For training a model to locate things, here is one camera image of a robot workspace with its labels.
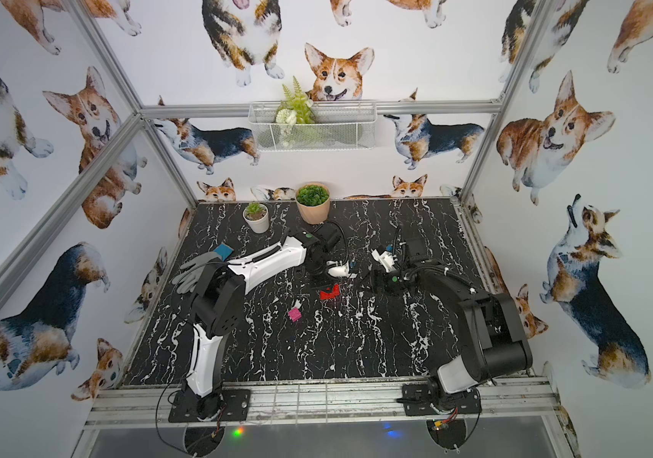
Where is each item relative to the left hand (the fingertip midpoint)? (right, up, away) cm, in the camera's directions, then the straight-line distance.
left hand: (332, 279), depth 92 cm
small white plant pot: (-29, +21, +15) cm, 39 cm away
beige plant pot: (-8, +27, +15) cm, 32 cm away
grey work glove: (-48, -1, +4) cm, 48 cm away
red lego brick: (+1, -4, +1) cm, 4 cm away
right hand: (+10, -1, -6) cm, 12 cm away
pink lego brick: (-12, -10, -4) cm, 16 cm away
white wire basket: (+2, +49, +1) cm, 50 cm away
